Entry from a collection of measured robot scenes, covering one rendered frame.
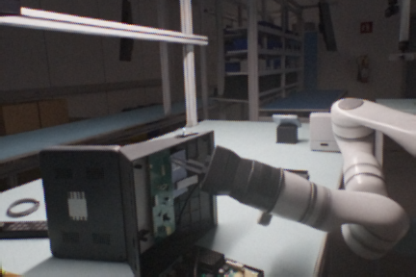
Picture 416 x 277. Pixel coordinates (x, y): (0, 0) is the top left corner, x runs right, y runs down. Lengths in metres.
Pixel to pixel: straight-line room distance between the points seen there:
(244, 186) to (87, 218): 0.29
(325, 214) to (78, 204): 0.42
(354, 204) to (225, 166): 0.20
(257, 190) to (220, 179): 0.06
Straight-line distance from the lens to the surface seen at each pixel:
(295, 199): 0.53
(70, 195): 0.64
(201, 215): 0.71
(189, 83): 1.90
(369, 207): 0.57
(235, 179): 0.52
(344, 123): 0.81
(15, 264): 0.74
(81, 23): 1.25
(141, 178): 0.54
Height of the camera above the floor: 1.33
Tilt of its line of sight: 9 degrees down
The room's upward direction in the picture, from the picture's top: 3 degrees counter-clockwise
